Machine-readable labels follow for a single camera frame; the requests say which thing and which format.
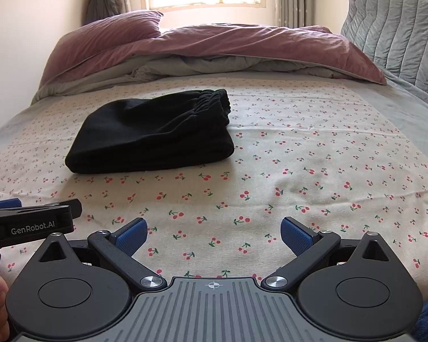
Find pink duvet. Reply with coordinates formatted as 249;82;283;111
39;24;387;86

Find grey blanket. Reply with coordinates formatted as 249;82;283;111
30;55;346;105

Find pink pillow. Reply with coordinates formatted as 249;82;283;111
52;10;165;68

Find grey quilted headboard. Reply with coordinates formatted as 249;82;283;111
340;0;428;97

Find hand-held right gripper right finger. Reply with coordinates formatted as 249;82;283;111
262;217;400;289

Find grey bed sheet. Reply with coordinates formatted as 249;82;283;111
0;66;428;175

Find grey hanging garment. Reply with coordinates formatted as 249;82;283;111
84;0;118;27

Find black pants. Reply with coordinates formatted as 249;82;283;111
65;88;235;175

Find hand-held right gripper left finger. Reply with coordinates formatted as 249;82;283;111
32;217;166;291

